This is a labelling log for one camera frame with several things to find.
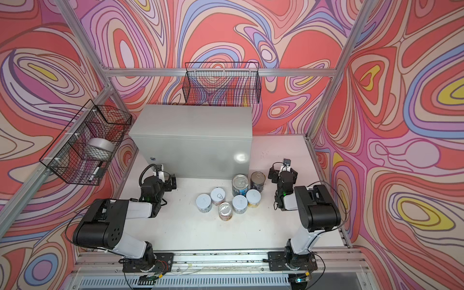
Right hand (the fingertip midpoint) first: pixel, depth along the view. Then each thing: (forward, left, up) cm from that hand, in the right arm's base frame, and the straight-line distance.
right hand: (282, 170), depth 96 cm
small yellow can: (-15, +18, 0) cm, 23 cm away
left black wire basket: (-5, +87, +27) cm, 91 cm away
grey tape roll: (-6, +80, +28) cm, 85 cm away
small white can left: (-17, +42, 0) cm, 45 cm away
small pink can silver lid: (-22, +31, 0) cm, 38 cm away
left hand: (-1, +62, +2) cm, 62 cm away
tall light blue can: (-11, +24, +5) cm, 27 cm away
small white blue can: (-19, +24, 0) cm, 31 cm away
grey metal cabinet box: (+17, +48, +6) cm, 52 cm away
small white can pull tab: (-14, +35, +1) cm, 38 cm away
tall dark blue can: (-8, +15, +3) cm, 17 cm away
